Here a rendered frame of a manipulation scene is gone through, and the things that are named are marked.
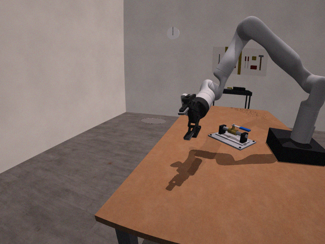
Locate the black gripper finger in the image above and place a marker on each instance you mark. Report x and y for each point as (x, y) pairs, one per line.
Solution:
(196, 128)
(186, 106)

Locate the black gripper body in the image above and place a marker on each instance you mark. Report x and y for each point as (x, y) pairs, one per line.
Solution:
(203, 106)

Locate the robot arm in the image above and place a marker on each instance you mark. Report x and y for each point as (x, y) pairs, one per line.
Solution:
(286, 58)

